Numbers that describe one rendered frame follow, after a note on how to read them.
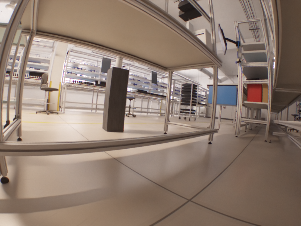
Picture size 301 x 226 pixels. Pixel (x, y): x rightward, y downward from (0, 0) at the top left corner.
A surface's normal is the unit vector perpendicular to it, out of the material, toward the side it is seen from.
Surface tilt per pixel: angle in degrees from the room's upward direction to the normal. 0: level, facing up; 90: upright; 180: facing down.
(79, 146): 90
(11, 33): 90
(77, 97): 90
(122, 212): 0
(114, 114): 90
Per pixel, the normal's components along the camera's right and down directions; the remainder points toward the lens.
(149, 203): 0.09, -1.00
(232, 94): -0.72, -0.04
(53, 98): 0.68, 0.08
